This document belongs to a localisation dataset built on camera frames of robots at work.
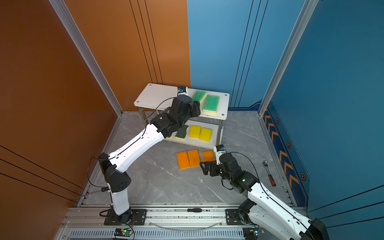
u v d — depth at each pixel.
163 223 0.72
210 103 0.74
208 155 0.95
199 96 0.75
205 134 0.97
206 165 0.69
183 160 0.92
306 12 0.71
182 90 0.62
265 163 0.91
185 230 0.71
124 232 0.71
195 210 0.76
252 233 0.70
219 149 0.68
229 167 0.57
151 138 0.50
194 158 0.94
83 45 0.83
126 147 0.48
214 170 0.68
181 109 0.54
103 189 0.81
